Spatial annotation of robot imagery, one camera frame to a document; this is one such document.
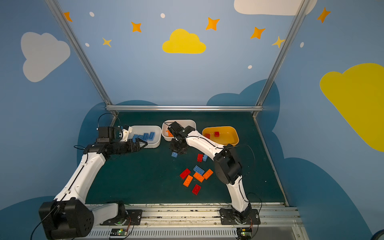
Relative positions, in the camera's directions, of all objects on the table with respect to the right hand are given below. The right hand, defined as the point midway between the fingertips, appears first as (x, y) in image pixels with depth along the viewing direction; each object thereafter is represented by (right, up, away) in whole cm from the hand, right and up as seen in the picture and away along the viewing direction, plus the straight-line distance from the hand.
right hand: (174, 149), depth 89 cm
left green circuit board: (-26, -38, -18) cm, 49 cm away
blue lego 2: (-23, +7, +15) cm, 28 cm away
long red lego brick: (+7, -14, -1) cm, 16 cm away
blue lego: (-26, +6, +16) cm, 31 cm away
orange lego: (-1, +10, -13) cm, 16 cm away
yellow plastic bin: (+33, +7, +18) cm, 38 cm away
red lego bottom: (+13, -22, -7) cm, 26 cm away
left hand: (-17, +4, -8) cm, 20 cm away
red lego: (+16, -6, +4) cm, 17 cm away
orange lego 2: (+20, -15, 0) cm, 25 cm away
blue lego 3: (-18, +8, +15) cm, 25 cm away
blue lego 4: (0, -3, -1) cm, 3 cm away
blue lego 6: (+14, -12, +1) cm, 19 cm away
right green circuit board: (+37, -39, -18) cm, 56 cm away
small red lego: (+28, +9, +18) cm, 35 cm away
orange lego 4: (+8, -18, -3) cm, 20 cm away
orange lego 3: (+14, -16, -1) cm, 22 cm away
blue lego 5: (+19, -6, +5) cm, 20 cm away
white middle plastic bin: (-7, +7, +16) cm, 19 cm away
